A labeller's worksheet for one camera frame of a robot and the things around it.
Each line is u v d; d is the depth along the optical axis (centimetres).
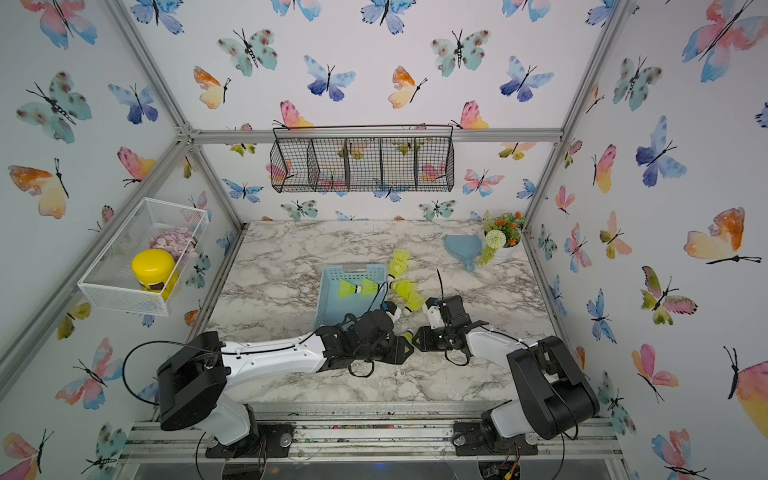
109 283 66
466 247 112
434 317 84
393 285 101
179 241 69
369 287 100
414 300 95
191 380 43
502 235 98
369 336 62
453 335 70
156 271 63
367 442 75
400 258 108
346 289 98
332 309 100
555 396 43
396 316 76
